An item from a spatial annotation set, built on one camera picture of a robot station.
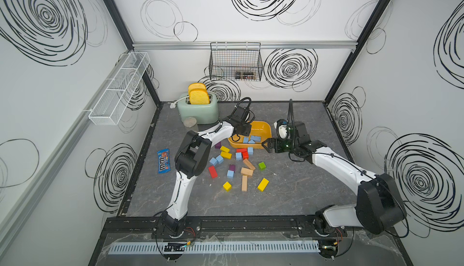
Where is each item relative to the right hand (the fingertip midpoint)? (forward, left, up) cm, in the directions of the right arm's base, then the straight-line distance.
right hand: (270, 143), depth 85 cm
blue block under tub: (+2, +9, -10) cm, 14 cm away
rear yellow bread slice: (+30, +39, +10) cm, 50 cm away
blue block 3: (+7, +8, -11) cm, 15 cm away
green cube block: (-7, +3, -11) cm, 14 cm away
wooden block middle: (-10, +11, -10) cm, 18 cm away
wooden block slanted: (-6, +10, -12) cm, 16 cm away
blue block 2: (-12, +19, -10) cm, 25 cm away
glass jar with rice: (+10, +41, +2) cm, 42 cm away
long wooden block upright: (-16, +12, -11) cm, 23 cm away
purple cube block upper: (+5, +27, -11) cm, 29 cm away
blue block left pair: (-4, +25, -10) cm, 27 cm away
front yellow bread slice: (+24, +37, +7) cm, 45 cm away
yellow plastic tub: (+17, +3, -11) cm, 20 cm away
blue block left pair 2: (-5, +28, -10) cm, 30 cm away
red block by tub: (0, +12, -11) cm, 17 cm away
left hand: (+14, +11, -8) cm, 20 cm away
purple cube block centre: (-7, +18, -12) cm, 23 cm away
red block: (-10, +28, -12) cm, 32 cm away
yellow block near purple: (+3, +23, -11) cm, 26 cm away
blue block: (+8, +11, -10) cm, 17 cm away
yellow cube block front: (-17, +20, -11) cm, 29 cm away
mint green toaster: (+22, +36, -5) cm, 43 cm away
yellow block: (-1, +22, -12) cm, 24 cm away
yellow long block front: (-16, +3, -12) cm, 20 cm away
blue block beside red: (-1, +15, -11) cm, 19 cm away
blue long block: (+9, +6, -11) cm, 15 cm away
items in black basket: (+26, +12, +20) cm, 35 cm away
